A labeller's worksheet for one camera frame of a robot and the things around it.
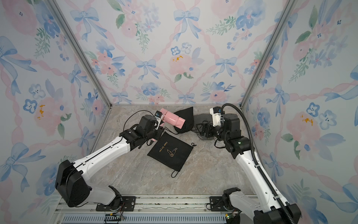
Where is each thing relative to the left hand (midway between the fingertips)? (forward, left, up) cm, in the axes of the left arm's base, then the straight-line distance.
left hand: (160, 126), depth 82 cm
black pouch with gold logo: (-6, -5, -20) cm, 21 cm away
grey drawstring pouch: (+17, -25, -15) cm, 34 cm away
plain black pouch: (+22, -17, -14) cm, 31 cm away
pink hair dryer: (+2, -7, +5) cm, 9 cm away
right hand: (0, -23, +9) cm, 25 cm away
